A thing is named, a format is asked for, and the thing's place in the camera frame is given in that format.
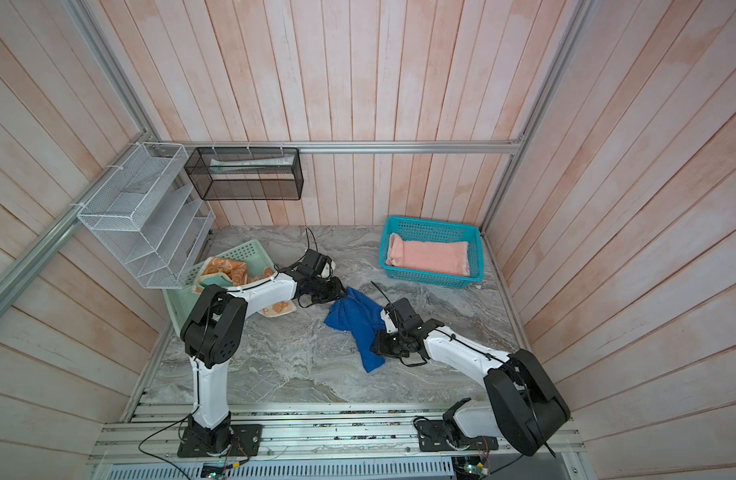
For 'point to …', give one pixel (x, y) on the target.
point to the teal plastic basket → (421, 229)
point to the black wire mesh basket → (246, 173)
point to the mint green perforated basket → (180, 302)
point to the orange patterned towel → (238, 272)
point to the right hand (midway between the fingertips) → (374, 347)
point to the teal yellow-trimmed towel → (220, 279)
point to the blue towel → (363, 318)
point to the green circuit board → (476, 466)
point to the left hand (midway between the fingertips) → (344, 298)
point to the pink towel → (440, 257)
